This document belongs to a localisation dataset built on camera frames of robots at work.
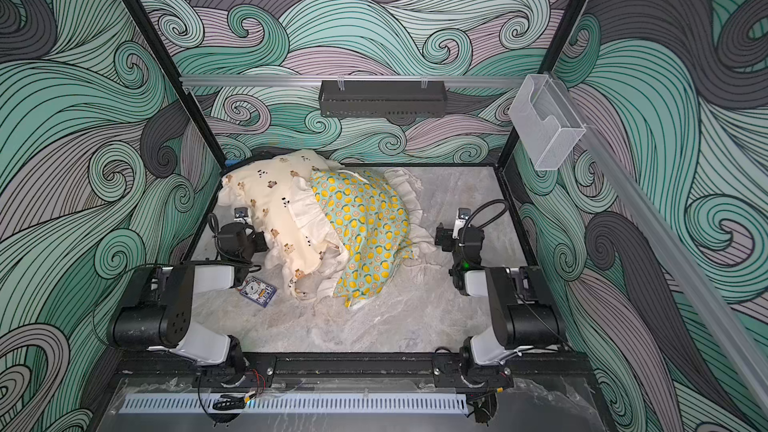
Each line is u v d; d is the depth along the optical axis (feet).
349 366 2.46
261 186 3.02
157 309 1.49
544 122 2.55
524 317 1.44
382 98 3.20
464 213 2.63
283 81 6.19
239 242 2.43
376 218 2.96
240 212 2.69
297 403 2.29
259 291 2.80
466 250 2.29
